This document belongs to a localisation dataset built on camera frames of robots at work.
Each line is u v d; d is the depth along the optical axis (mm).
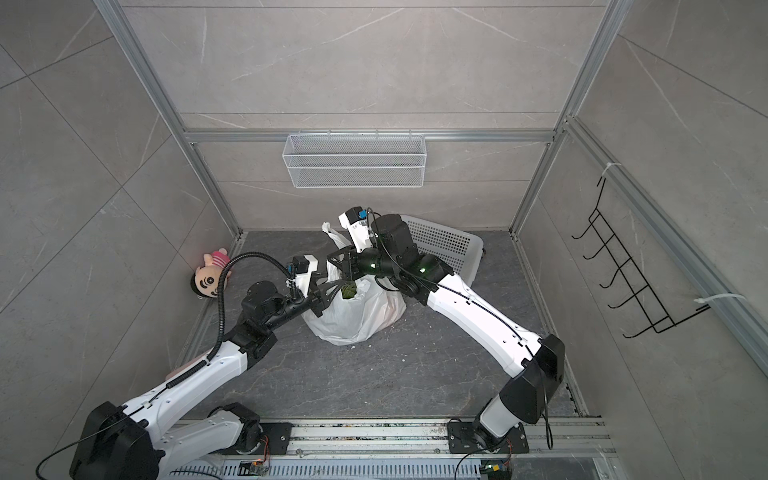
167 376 817
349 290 797
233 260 520
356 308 781
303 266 614
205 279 953
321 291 657
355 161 1005
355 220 583
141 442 384
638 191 635
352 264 574
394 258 510
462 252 1102
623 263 684
